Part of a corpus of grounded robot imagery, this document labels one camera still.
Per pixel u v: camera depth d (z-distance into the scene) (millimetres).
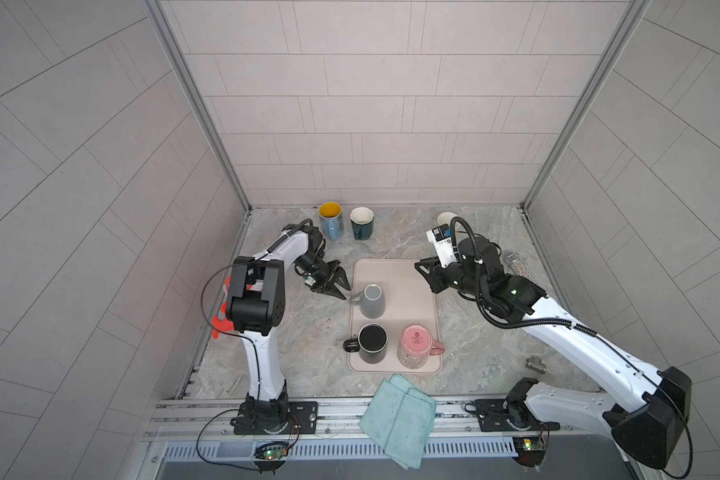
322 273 778
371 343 744
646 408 377
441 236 619
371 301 819
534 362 783
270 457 644
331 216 1002
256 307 518
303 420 706
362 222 993
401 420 695
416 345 725
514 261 965
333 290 789
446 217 1016
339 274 810
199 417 723
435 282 635
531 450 681
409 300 899
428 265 683
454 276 609
